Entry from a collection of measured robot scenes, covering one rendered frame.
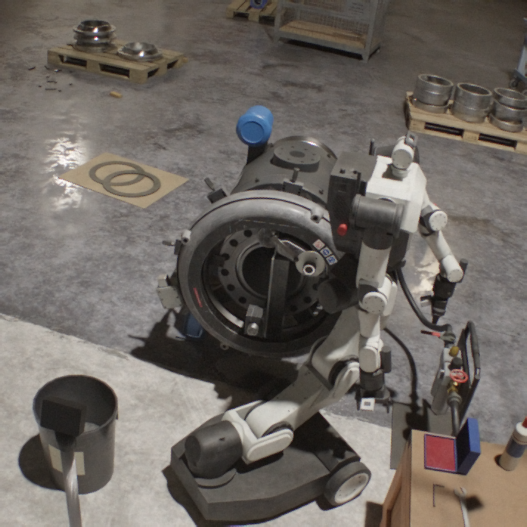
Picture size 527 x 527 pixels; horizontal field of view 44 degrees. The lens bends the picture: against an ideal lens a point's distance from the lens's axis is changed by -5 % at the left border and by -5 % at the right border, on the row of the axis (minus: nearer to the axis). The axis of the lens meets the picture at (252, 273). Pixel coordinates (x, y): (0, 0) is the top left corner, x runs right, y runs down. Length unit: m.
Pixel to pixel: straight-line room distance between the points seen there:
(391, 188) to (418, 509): 1.00
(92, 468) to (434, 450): 1.23
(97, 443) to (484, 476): 1.35
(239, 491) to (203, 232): 0.98
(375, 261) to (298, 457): 0.93
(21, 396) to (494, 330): 2.52
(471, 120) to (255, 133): 3.80
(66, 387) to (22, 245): 1.62
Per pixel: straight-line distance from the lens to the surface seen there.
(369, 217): 2.00
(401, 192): 2.12
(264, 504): 2.55
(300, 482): 2.59
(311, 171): 3.07
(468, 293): 4.20
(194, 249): 2.70
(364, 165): 2.24
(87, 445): 2.48
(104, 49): 7.37
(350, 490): 2.74
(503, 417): 3.40
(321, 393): 2.55
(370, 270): 2.10
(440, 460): 2.39
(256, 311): 2.76
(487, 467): 2.44
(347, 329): 2.49
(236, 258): 2.83
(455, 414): 2.63
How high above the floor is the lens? 2.14
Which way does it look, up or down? 33 degrees down
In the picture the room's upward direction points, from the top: 8 degrees clockwise
